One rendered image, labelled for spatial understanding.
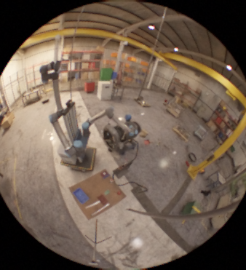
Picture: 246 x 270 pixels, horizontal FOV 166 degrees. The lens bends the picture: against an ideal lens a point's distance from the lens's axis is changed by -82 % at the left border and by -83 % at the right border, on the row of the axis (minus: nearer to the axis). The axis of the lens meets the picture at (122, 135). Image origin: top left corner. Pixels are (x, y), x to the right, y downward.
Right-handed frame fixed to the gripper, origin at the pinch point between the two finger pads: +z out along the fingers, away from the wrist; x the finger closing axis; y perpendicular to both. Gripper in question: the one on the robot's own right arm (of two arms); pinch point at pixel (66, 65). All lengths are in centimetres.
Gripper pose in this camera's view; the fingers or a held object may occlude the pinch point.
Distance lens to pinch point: 110.3
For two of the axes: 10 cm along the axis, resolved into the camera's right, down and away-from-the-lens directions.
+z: 9.1, -0.8, 4.1
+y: -4.1, -2.5, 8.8
